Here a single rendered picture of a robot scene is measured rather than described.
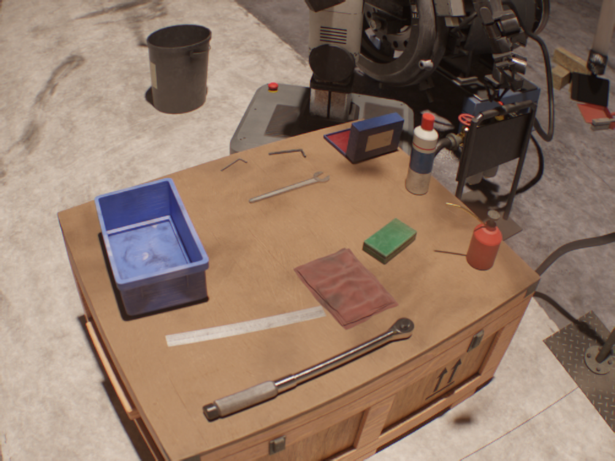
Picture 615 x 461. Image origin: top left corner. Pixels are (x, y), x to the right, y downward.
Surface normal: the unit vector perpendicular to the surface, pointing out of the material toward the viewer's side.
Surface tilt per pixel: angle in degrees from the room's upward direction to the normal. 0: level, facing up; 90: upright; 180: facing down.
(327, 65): 90
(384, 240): 0
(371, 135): 97
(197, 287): 90
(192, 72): 93
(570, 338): 0
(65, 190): 0
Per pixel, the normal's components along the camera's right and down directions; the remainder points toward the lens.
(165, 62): -0.22, 0.66
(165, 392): 0.04, -0.77
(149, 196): 0.40, 0.60
